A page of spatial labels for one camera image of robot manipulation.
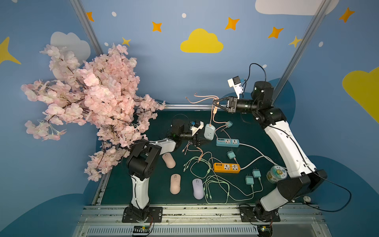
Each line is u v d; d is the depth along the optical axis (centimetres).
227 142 101
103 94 45
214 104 63
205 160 93
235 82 58
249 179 85
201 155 96
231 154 96
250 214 75
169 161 93
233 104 57
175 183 82
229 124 113
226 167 88
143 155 57
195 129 77
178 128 73
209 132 80
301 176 42
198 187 81
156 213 75
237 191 82
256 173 88
